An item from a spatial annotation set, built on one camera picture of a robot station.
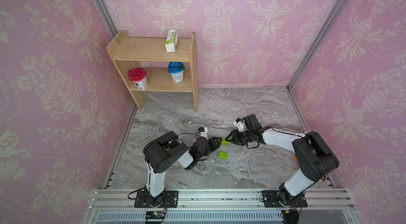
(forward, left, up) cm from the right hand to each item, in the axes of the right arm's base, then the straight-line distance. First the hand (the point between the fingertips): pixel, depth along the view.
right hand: (228, 140), depth 89 cm
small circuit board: (-33, +38, -6) cm, 50 cm away
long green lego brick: (-1, +2, -1) cm, 3 cm away
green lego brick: (-8, +4, -1) cm, 9 cm away
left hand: (-1, +3, -1) cm, 3 cm away
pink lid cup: (+26, +47, +28) cm, 61 cm away
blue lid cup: (+31, +27, +28) cm, 49 cm away
